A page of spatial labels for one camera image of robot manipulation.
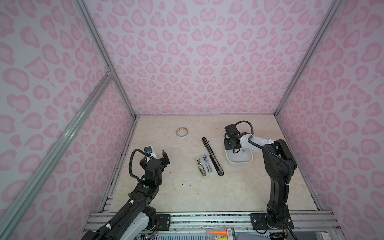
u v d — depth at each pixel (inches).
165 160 30.2
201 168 35.6
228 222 29.4
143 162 28.3
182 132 43.4
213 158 37.2
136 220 22.8
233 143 30.2
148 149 27.1
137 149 23.6
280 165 20.7
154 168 24.0
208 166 36.4
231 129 32.4
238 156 37.1
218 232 27.7
